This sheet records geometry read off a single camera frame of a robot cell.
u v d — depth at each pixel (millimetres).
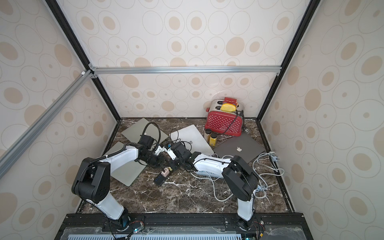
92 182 460
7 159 501
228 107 994
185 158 674
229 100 1023
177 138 1056
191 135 1124
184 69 900
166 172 837
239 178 474
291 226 733
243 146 1064
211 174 873
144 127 795
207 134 1001
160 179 865
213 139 975
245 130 1093
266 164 942
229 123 1000
